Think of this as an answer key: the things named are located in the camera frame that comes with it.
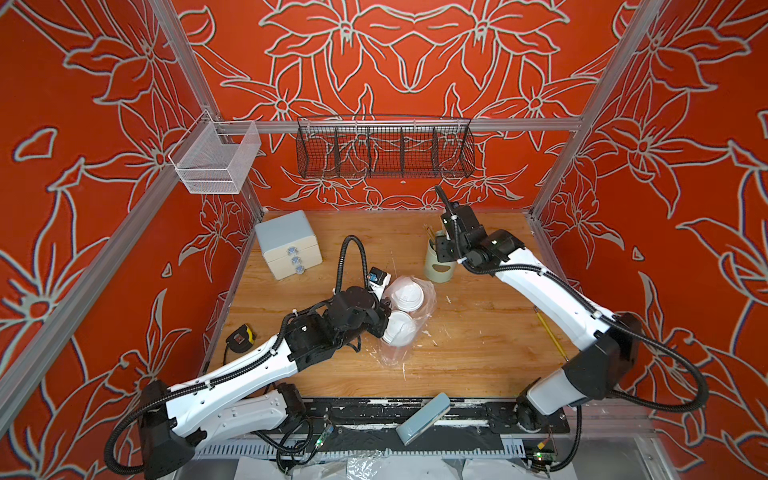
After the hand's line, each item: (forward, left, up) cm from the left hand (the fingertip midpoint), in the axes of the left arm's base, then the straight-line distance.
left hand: (391, 299), depth 71 cm
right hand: (+18, -14, +3) cm, 23 cm away
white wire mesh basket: (+44, +59, +8) cm, 74 cm away
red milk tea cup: (-8, -2, +1) cm, 9 cm away
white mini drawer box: (+20, +33, -6) cm, 39 cm away
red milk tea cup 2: (+3, -4, -4) cm, 7 cm away
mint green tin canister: (+19, -14, -15) cm, 28 cm away
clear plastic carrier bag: (-8, -2, -18) cm, 19 cm away
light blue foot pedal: (-23, -8, -18) cm, 30 cm away
